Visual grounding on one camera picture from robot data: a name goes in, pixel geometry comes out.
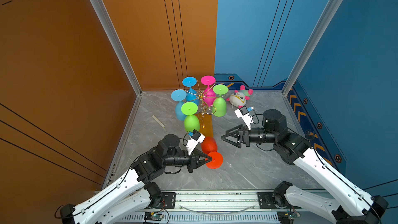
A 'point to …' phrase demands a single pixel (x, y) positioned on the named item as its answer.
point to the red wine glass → (209, 146)
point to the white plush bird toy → (238, 98)
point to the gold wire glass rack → (204, 108)
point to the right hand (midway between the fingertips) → (224, 136)
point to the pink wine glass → (209, 94)
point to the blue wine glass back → (191, 95)
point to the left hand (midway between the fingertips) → (211, 159)
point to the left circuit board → (153, 216)
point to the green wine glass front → (192, 121)
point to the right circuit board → (286, 216)
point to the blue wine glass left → (179, 95)
